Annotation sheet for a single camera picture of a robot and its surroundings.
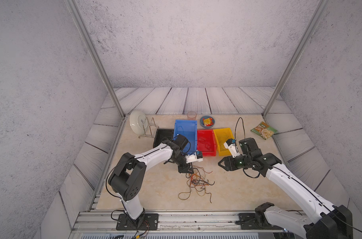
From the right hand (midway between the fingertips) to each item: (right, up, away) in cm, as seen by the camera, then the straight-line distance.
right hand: (223, 163), depth 77 cm
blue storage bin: (-18, +17, +31) cm, 40 cm away
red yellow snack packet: (-3, +22, +35) cm, 41 cm away
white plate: (-50, +21, +19) cm, 58 cm away
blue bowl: (-7, +22, +36) cm, 43 cm away
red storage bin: (-5, +7, +27) cm, 29 cm away
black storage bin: (-36, +12, +30) cm, 49 cm away
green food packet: (+38, +16, +32) cm, 52 cm away
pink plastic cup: (-15, +27, +38) cm, 48 cm away
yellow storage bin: (+6, +13, +27) cm, 30 cm away
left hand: (-15, -6, +7) cm, 17 cm away
